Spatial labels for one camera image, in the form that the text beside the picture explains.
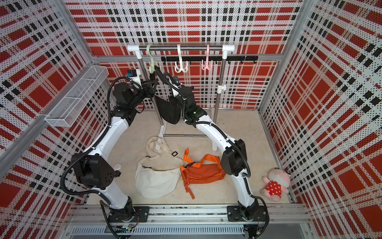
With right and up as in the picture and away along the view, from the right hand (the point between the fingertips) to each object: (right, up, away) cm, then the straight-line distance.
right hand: (172, 86), depth 78 cm
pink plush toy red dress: (+57, -51, +1) cm, 76 cm away
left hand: (-9, +3, -2) cm, 9 cm away
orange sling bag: (+20, -47, +8) cm, 52 cm away
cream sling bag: (-9, -49, +5) cm, 50 cm away
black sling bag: (-5, -11, +16) cm, 20 cm away
